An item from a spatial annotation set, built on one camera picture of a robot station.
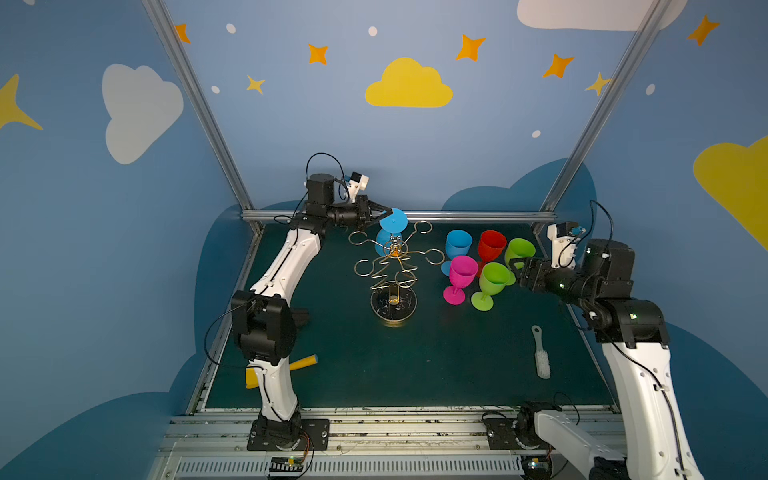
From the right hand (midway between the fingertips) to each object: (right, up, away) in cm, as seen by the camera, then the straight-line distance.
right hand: (529, 258), depth 67 cm
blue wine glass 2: (-9, +5, +31) cm, 33 cm away
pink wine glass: (-10, -5, +22) cm, 25 cm away
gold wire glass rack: (-30, -13, +30) cm, 45 cm away
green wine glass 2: (-2, -7, +19) cm, 21 cm away
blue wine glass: (-31, +9, +10) cm, 34 cm away
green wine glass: (+11, +3, +30) cm, 32 cm away
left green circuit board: (-58, -51, +6) cm, 77 cm away
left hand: (-32, +13, +11) cm, 36 cm away
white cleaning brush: (+13, -32, +18) cm, 38 cm away
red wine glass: (+1, +4, +29) cm, 29 cm away
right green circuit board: (+5, -52, +6) cm, 53 cm away
